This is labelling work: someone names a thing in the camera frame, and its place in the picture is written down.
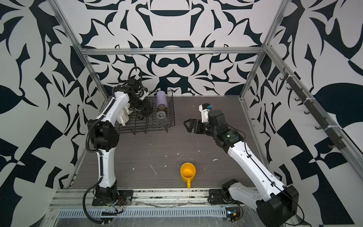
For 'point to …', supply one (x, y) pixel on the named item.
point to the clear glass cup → (161, 118)
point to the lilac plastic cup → (161, 98)
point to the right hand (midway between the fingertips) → (190, 121)
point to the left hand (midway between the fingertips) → (143, 105)
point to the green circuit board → (232, 213)
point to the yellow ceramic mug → (187, 171)
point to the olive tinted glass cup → (161, 107)
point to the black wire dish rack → (150, 121)
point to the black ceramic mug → (147, 110)
